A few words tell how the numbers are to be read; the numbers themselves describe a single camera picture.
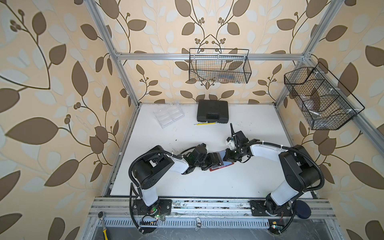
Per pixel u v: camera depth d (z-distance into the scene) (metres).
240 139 0.75
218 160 0.88
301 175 0.46
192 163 0.72
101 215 0.72
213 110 1.11
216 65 0.95
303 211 0.72
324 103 0.74
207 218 0.72
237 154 0.79
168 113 1.09
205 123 1.08
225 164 0.89
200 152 0.71
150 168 0.48
